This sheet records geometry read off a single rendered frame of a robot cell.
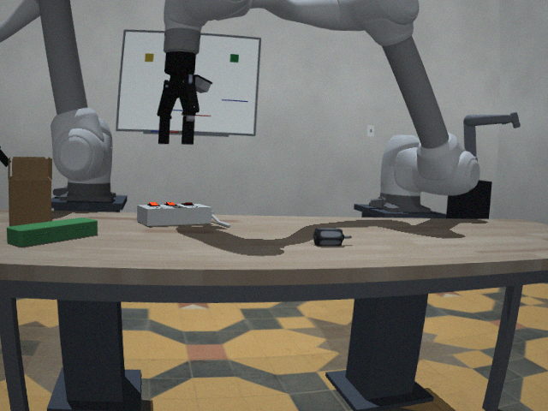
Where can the green long box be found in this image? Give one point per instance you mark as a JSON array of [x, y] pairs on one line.
[[38, 233]]

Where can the brown cardboard box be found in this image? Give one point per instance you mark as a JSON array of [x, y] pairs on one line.
[[30, 190]]

